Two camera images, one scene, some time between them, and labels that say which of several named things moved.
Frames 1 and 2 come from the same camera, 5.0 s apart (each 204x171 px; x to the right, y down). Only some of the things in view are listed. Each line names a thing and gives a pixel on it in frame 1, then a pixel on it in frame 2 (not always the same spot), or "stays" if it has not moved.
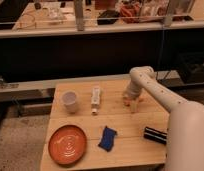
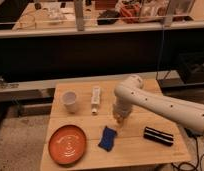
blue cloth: [107, 141] stays
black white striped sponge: [155, 135] stays
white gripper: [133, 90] → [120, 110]
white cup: [69, 100] stays
